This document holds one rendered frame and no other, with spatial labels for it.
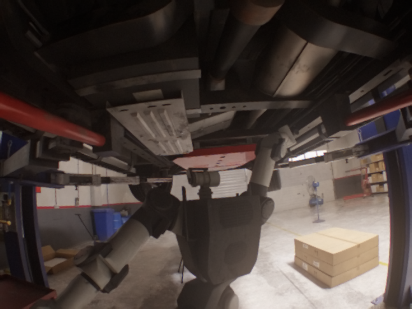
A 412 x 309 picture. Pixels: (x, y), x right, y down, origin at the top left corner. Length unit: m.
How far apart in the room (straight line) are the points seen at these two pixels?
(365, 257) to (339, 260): 0.48
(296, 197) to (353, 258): 8.63
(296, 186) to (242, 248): 10.48
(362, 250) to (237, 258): 2.30
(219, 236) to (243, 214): 0.11
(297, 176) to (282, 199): 1.50
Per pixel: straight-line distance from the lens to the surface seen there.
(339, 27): 0.58
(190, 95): 0.66
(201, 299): 0.75
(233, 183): 10.08
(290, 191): 10.96
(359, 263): 2.87
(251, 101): 0.93
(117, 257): 0.57
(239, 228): 0.64
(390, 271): 2.17
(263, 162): 0.88
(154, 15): 0.46
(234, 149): 1.43
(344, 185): 12.88
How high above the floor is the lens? 1.32
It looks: 11 degrees up
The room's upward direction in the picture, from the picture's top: 6 degrees counter-clockwise
